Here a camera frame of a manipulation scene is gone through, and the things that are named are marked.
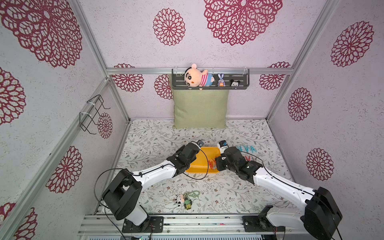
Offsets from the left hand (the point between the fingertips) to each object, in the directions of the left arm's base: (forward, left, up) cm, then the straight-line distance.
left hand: (185, 148), depth 88 cm
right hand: (-7, -16, +1) cm, 18 cm away
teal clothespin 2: (+8, -41, -13) cm, 44 cm away
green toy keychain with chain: (-27, -2, -11) cm, 29 cm away
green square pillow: (+27, -10, +6) cm, 30 cm away
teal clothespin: (+8, -37, -13) cm, 40 cm away
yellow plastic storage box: (-6, -9, -10) cm, 15 cm away
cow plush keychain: (-26, +3, -10) cm, 28 cm away
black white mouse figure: (+34, -30, +21) cm, 50 cm away
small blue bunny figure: (+32, -21, +23) cm, 45 cm away
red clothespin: (-1, -41, -13) cm, 43 cm away
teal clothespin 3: (+8, -46, -13) cm, 48 cm away
